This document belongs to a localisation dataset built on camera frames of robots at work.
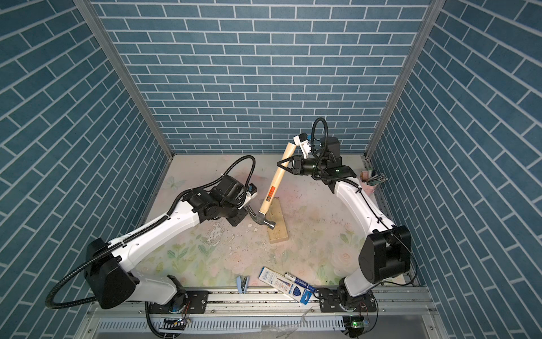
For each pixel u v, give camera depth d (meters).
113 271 0.39
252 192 0.70
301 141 0.71
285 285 0.77
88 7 0.69
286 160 0.73
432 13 0.72
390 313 0.72
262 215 0.77
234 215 0.70
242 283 0.77
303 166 0.68
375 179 0.91
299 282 0.77
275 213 0.93
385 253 0.43
